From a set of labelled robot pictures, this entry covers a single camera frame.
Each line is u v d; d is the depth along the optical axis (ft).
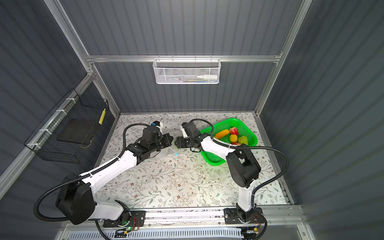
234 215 2.41
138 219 2.37
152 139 2.10
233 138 3.25
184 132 2.47
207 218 2.47
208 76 2.79
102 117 2.72
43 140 2.02
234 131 3.43
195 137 2.35
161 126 2.52
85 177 1.45
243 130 3.27
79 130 2.47
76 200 1.35
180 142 2.62
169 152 2.58
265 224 2.23
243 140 3.16
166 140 2.38
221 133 3.35
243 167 1.67
